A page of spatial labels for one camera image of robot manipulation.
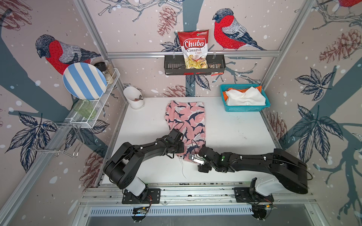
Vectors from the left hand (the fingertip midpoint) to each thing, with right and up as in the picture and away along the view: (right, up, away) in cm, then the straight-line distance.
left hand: (184, 147), depth 91 cm
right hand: (+10, -4, -5) cm, 12 cm away
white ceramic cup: (-40, +35, +19) cm, 57 cm away
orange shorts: (+46, +41, +25) cm, 67 cm away
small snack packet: (+20, +54, -1) cm, 57 cm away
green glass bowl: (-50, +26, -21) cm, 61 cm away
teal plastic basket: (+47, +26, +16) cm, 56 cm away
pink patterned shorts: (+4, +18, +16) cm, 25 cm away
